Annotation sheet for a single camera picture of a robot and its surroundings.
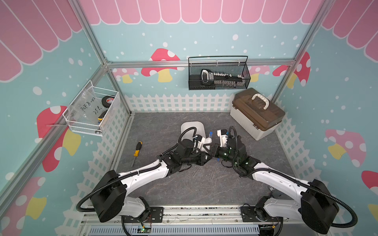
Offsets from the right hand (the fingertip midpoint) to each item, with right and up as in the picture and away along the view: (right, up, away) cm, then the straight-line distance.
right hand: (203, 146), depth 77 cm
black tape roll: (-53, +25, +4) cm, 59 cm away
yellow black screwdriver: (-43, -3, +22) cm, 48 cm away
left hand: (+4, -7, -1) cm, 8 cm away
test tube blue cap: (+7, -5, -7) cm, 11 cm away
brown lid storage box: (+37, +19, +23) cm, 48 cm away
